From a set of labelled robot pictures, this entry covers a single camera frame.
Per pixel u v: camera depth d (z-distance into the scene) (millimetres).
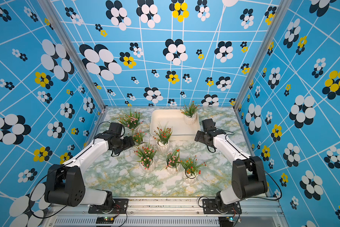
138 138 853
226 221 704
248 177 436
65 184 424
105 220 722
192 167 685
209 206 728
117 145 731
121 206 734
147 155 777
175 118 1132
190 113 1019
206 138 750
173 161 752
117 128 705
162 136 857
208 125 698
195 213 736
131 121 914
